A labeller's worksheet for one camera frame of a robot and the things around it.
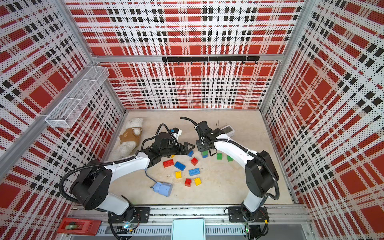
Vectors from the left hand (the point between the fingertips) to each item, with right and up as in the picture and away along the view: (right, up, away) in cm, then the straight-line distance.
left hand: (191, 146), depth 85 cm
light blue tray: (0, -35, -19) cm, 39 cm away
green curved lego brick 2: (+23, -9, +7) cm, 26 cm away
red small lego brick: (+2, -10, +4) cm, 11 cm away
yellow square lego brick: (-8, -17, +1) cm, 19 cm away
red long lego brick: (-15, -11, +6) cm, 19 cm away
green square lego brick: (+8, -4, +2) cm, 9 cm away
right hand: (+8, 0, +2) cm, 9 cm away
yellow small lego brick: (+4, -20, -1) cm, 20 cm away
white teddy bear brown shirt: (-40, +3, +9) cm, 41 cm away
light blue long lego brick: (+1, -16, +3) cm, 16 cm away
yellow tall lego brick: (-9, -4, -8) cm, 13 cm away
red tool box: (-50, -33, -19) cm, 63 cm away
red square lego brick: (-2, -20, -3) cm, 20 cm away
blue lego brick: (+8, -7, +6) cm, 12 cm away
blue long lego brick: (-7, -13, +6) cm, 16 cm away
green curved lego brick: (+17, -7, +8) cm, 20 cm away
